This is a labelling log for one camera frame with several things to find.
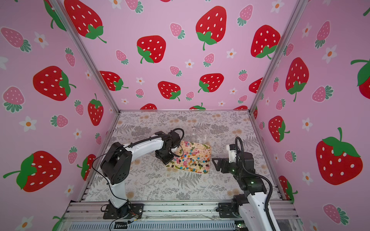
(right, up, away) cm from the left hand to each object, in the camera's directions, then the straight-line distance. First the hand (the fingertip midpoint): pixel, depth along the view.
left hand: (166, 159), depth 90 cm
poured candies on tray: (+16, -2, +1) cm, 17 cm away
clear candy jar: (+18, +16, +4) cm, 25 cm away
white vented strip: (-3, -28, -20) cm, 35 cm away
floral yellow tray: (+21, +6, +8) cm, 23 cm away
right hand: (+30, +3, -14) cm, 33 cm away
